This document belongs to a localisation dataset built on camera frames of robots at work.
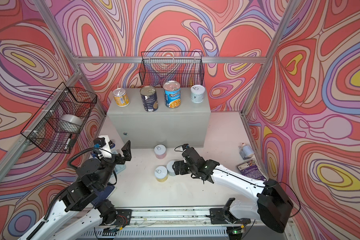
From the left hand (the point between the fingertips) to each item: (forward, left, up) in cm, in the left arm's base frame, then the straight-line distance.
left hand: (122, 141), depth 66 cm
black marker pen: (+3, +29, -6) cm, 30 cm away
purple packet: (-1, -67, -28) cm, 73 cm away
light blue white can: (-2, -20, -27) cm, 34 cm away
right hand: (-3, -26, -23) cm, 35 cm away
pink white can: (+10, -13, -27) cm, 31 cm away
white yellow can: (-5, -15, -26) cm, 30 cm away
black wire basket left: (+10, +36, -2) cm, 38 cm away
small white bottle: (+9, -66, -25) cm, 71 cm away
